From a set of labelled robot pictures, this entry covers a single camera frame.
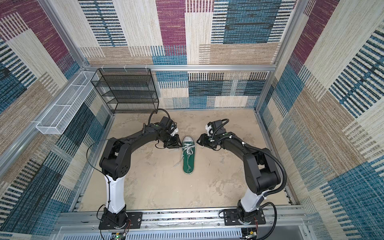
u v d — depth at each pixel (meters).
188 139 0.99
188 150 0.92
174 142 0.85
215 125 0.74
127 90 1.08
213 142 0.71
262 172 0.47
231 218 0.73
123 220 0.67
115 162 0.53
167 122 0.81
